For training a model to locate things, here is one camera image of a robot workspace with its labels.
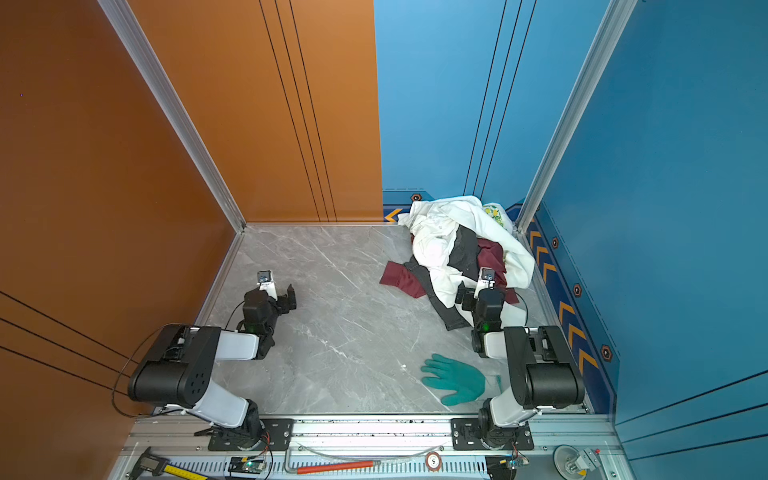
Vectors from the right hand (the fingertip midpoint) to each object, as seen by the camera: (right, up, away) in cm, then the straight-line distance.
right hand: (475, 283), depth 94 cm
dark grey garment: (-2, +8, +3) cm, 9 cm away
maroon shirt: (+6, +9, +3) cm, 11 cm away
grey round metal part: (+14, -37, -27) cm, 48 cm away
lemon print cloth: (+16, +24, +22) cm, 36 cm away
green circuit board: (-62, -41, -23) cm, 78 cm away
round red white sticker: (-16, -40, -24) cm, 49 cm away
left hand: (-63, 0, 0) cm, 63 cm away
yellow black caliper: (-81, -40, -25) cm, 94 cm away
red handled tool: (-41, -41, -24) cm, 63 cm away
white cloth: (-11, +20, +12) cm, 26 cm away
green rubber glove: (-5, -26, -12) cm, 29 cm away
